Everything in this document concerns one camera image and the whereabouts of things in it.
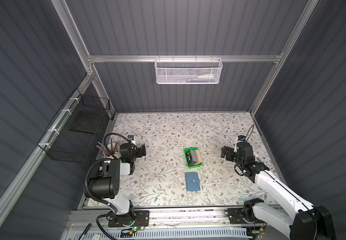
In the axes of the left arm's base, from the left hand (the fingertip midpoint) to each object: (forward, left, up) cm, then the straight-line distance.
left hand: (136, 145), depth 96 cm
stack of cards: (-11, -36, -1) cm, 38 cm away
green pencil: (-5, +17, +10) cm, 20 cm away
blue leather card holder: (-25, -34, -4) cm, 42 cm away
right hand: (-12, -58, +7) cm, 59 cm away
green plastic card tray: (-15, -36, -3) cm, 39 cm away
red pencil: (-4, +10, +6) cm, 12 cm away
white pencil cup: (-5, +11, +4) cm, 13 cm away
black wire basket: (-7, +25, +22) cm, 34 cm away
